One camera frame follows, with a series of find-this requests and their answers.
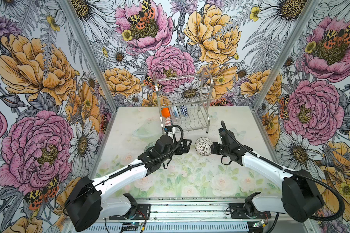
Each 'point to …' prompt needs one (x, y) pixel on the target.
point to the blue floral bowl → (175, 111)
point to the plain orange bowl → (165, 112)
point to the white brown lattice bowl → (202, 146)
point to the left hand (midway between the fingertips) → (184, 145)
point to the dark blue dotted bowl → (183, 110)
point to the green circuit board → (133, 224)
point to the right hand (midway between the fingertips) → (211, 150)
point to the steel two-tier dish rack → (183, 101)
